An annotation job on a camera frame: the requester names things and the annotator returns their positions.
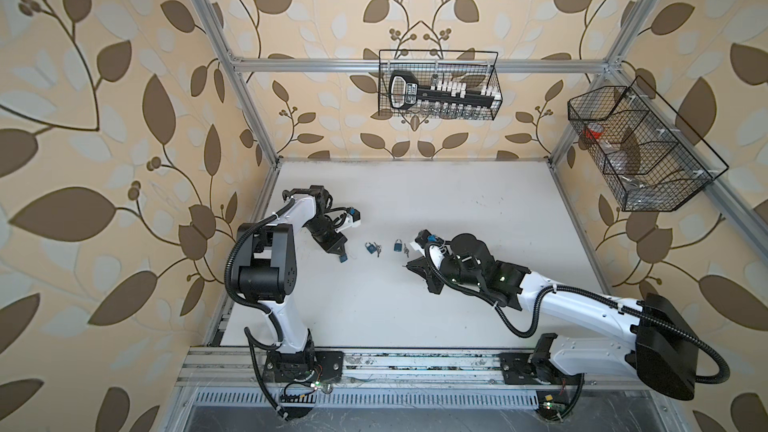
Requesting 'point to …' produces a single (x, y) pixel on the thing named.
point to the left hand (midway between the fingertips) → (340, 247)
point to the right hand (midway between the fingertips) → (410, 266)
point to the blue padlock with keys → (371, 248)
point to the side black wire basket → (651, 159)
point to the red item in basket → (593, 131)
